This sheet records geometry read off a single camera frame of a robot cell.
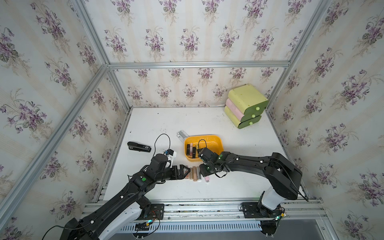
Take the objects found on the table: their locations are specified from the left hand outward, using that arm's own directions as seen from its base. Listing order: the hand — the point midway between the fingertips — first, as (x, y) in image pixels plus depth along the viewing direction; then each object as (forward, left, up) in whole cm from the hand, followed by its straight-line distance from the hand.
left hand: (186, 173), depth 76 cm
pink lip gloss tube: (+18, -3, -8) cm, 20 cm away
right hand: (+4, -10, -9) cm, 14 cm away
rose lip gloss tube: (-3, -1, +5) cm, 6 cm away
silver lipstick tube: (+3, -7, -8) cm, 11 cm away
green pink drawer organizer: (+38, -36, +12) cm, 54 cm away
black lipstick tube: (+18, -1, -9) cm, 20 cm away
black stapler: (+20, +31, -9) cm, 39 cm away
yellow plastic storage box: (+24, -17, -9) cm, 31 cm away
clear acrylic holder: (+30, +4, -9) cm, 31 cm away
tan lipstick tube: (+3, -5, -9) cm, 10 cm away
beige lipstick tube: (+3, -2, -9) cm, 10 cm away
